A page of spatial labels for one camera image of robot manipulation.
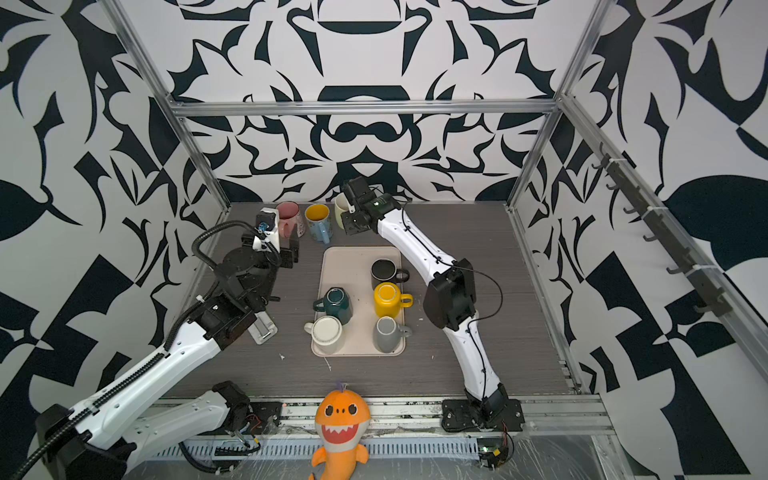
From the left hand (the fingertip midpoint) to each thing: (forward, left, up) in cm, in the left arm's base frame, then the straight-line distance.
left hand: (275, 220), depth 68 cm
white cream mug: (-15, -8, -29) cm, 34 cm away
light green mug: (+18, -12, -14) cm, 25 cm away
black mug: (+3, -25, -27) cm, 37 cm away
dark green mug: (-8, -11, -25) cm, 29 cm away
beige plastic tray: (+8, -14, -33) cm, 37 cm away
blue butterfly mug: (+20, -4, -26) cm, 33 cm away
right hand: (+15, -16, -16) cm, 26 cm away
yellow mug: (-7, -25, -27) cm, 37 cm away
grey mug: (-17, -25, -26) cm, 39 cm away
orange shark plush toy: (-36, -14, -27) cm, 47 cm away
